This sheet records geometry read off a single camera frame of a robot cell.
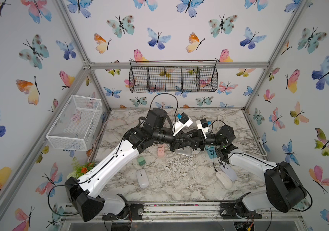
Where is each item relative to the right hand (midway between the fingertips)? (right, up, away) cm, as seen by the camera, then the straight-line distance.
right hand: (184, 139), depth 68 cm
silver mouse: (+5, -12, +33) cm, 35 cm away
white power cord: (+35, +8, +43) cm, 56 cm away
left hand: (+3, -1, -8) cm, 8 cm away
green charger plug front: (-25, -16, +23) cm, 37 cm away
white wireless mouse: (-23, -24, +16) cm, 37 cm away
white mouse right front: (+24, -25, +15) cm, 37 cm away
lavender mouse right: (+29, -21, +19) cm, 40 cm away
